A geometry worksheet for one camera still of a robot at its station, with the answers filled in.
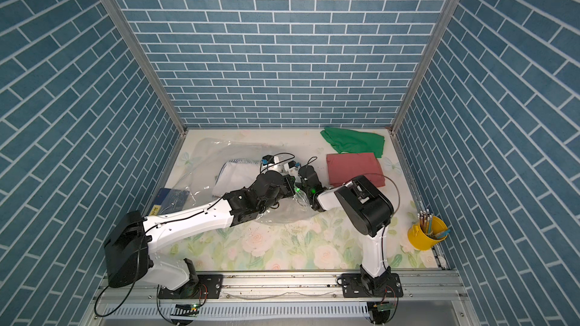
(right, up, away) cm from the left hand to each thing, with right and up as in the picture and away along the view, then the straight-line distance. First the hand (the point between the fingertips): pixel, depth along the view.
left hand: (303, 181), depth 77 cm
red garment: (+19, +2, +27) cm, 33 cm away
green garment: (+24, +15, +36) cm, 46 cm away
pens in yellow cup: (+40, -12, -5) cm, 42 cm away
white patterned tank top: (-27, +1, +10) cm, 29 cm away
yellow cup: (+43, -22, +2) cm, 48 cm away
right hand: (-12, -5, +12) cm, 18 cm away
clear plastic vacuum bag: (-43, +2, +26) cm, 50 cm away
